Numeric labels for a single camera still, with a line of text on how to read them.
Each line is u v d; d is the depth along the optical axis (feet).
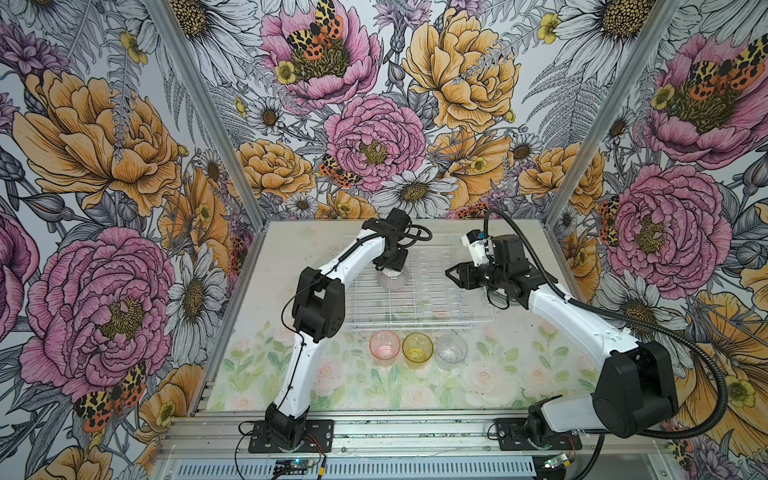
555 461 2.35
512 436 2.43
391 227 2.40
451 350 2.92
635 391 1.37
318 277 1.92
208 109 2.88
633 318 2.77
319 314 1.92
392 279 3.19
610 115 2.95
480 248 2.50
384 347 2.86
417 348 2.86
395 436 2.50
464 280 2.45
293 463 2.34
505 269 2.13
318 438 2.43
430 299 3.22
